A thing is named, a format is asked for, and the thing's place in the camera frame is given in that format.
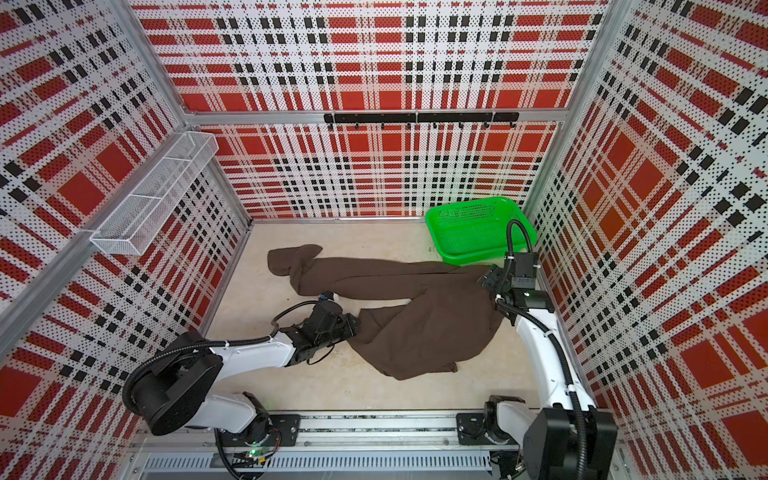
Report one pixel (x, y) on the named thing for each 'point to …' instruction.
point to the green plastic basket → (476, 230)
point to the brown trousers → (402, 342)
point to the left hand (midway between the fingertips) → (361, 322)
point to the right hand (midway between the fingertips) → (495, 280)
